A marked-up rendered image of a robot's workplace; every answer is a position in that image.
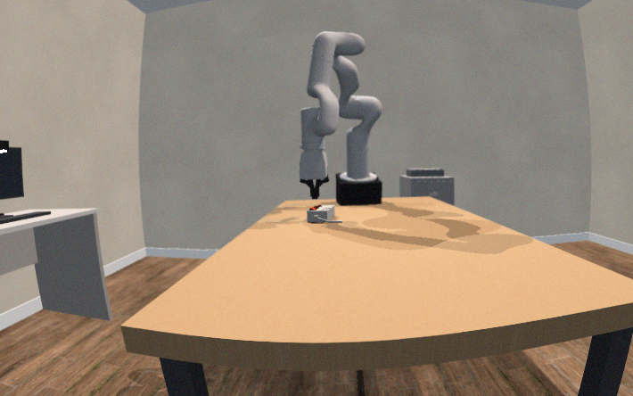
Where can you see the white power strip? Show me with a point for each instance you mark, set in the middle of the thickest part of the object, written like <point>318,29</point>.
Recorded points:
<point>322,213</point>

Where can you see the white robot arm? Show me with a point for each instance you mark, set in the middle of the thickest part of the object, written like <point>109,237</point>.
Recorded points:
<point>316,123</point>

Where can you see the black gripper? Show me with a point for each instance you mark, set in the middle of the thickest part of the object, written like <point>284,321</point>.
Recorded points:
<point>313,167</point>

